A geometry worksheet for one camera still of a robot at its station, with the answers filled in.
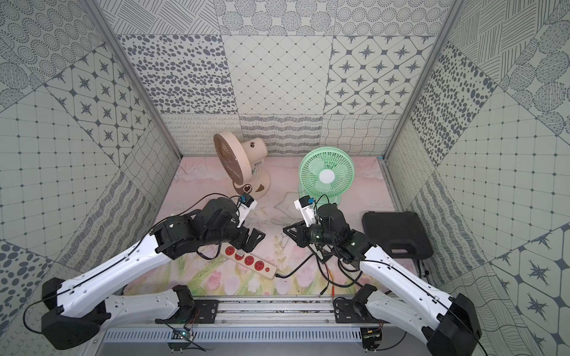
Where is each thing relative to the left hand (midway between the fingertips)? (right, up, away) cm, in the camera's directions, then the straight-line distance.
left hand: (253, 222), depth 68 cm
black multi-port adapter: (+24, -16, +18) cm, 34 cm away
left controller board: (-24, -38, +2) cm, 45 cm away
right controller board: (+38, -38, +3) cm, 54 cm away
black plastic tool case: (+58, -9, +21) cm, 62 cm away
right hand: (+11, -4, +4) cm, 12 cm away
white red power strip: (-4, -18, +14) cm, 23 cm away
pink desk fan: (-7, +19, +14) cm, 25 cm away
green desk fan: (+25, +15, +14) cm, 32 cm away
